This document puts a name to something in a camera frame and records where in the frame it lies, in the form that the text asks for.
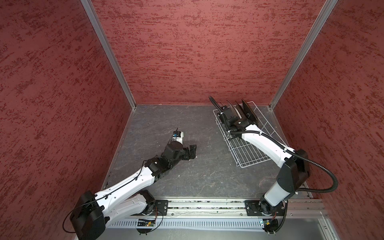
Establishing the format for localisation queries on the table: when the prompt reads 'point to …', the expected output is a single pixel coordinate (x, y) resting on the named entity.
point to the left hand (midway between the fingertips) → (189, 149)
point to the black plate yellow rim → (256, 120)
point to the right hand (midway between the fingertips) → (233, 125)
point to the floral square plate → (248, 112)
